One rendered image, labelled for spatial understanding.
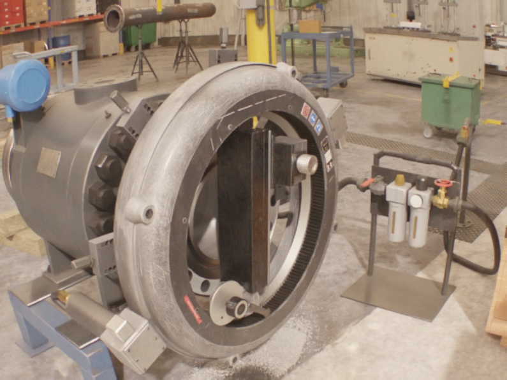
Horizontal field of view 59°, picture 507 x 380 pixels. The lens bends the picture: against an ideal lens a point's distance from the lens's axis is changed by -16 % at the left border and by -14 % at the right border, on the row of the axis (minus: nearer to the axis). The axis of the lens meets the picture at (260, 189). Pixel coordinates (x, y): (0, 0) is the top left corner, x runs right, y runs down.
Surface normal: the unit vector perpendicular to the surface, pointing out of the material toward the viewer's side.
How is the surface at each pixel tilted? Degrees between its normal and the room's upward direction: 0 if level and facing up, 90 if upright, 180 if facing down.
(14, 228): 90
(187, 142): 68
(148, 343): 90
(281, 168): 86
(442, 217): 90
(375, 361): 0
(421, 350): 0
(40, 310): 0
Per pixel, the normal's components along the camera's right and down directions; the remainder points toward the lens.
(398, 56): -0.81, 0.22
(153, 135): -0.44, -0.47
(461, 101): -0.57, 0.30
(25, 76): 0.79, 0.18
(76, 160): -0.54, -0.26
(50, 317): -0.04, -0.94
